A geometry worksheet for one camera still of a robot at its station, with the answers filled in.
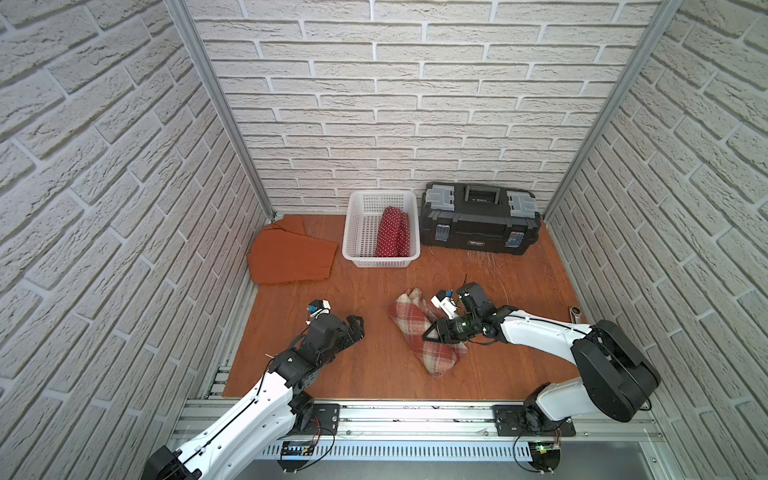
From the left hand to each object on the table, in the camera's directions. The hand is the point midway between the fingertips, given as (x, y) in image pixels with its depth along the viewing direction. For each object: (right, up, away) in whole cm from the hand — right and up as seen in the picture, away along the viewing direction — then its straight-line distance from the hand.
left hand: (357, 321), depth 82 cm
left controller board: (-14, -30, -11) cm, 34 cm away
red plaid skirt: (+16, +1, +1) cm, 16 cm away
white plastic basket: (-2, +35, +35) cm, 50 cm away
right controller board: (+47, -29, -13) cm, 56 cm away
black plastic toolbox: (+39, +31, +15) cm, 51 cm away
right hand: (+21, -5, +1) cm, 21 cm away
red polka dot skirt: (+10, +25, +24) cm, 36 cm away
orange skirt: (-26, +20, +27) cm, 43 cm away
